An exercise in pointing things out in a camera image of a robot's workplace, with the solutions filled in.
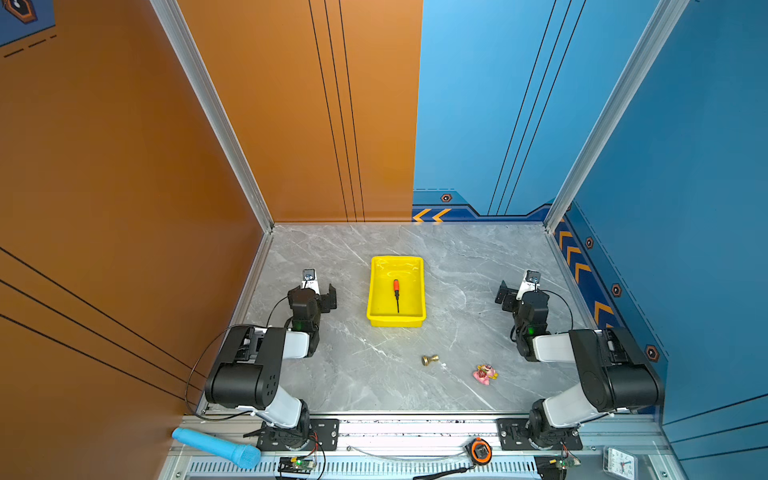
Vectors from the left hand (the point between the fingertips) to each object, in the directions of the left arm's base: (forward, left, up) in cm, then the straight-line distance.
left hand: (314, 283), depth 94 cm
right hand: (0, -64, +1) cm, 64 cm away
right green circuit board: (-45, -66, -7) cm, 80 cm away
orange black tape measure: (-44, -46, -4) cm, 63 cm away
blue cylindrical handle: (-45, +8, -4) cm, 46 cm away
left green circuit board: (-46, -2, -9) cm, 47 cm away
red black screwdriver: (+2, -26, -6) cm, 27 cm away
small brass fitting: (-22, -34, -5) cm, 41 cm away
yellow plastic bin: (-4, -21, -7) cm, 23 cm away
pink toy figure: (-26, -50, -3) cm, 56 cm away
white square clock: (-45, -78, -5) cm, 90 cm away
